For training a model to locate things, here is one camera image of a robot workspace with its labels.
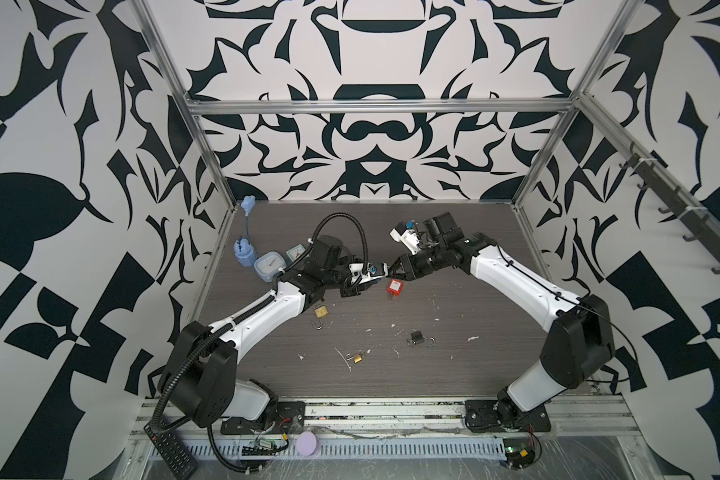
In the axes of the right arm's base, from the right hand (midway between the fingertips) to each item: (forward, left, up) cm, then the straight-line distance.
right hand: (390, 272), depth 79 cm
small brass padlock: (-16, +9, -18) cm, 26 cm away
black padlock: (-10, -8, -19) cm, 23 cm away
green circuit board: (-37, -29, -20) cm, 51 cm away
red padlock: (+5, -3, -18) cm, 19 cm away
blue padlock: (-5, +5, +9) cm, 12 cm away
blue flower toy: (+15, +45, -9) cm, 48 cm away
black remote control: (-38, +49, -15) cm, 64 cm away
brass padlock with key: (-2, +20, -18) cm, 27 cm away
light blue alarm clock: (+13, +38, -15) cm, 43 cm away
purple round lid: (-36, +19, -9) cm, 42 cm away
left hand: (+3, +5, -1) cm, 6 cm away
